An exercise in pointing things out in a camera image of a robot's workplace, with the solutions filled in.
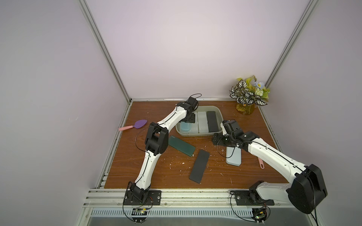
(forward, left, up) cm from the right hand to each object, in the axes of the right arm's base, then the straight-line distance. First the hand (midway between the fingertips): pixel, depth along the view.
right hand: (217, 137), depth 83 cm
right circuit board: (-36, -19, -15) cm, 44 cm away
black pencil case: (+17, 0, -10) cm, 19 cm away
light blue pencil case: (-9, -12, -11) cm, 19 cm away
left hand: (+18, +17, -6) cm, 25 cm away
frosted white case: (+12, +14, -10) cm, 21 cm away
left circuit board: (-37, +43, -14) cm, 58 cm away
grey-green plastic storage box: (+19, +4, -11) cm, 22 cm away
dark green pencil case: (-1, +22, -11) cm, 25 cm away
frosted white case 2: (+15, +7, -12) cm, 20 cm away
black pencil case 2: (-13, +10, -14) cm, 22 cm away
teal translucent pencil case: (+11, +20, -7) cm, 23 cm away
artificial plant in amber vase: (+25, -20, +13) cm, 34 cm away
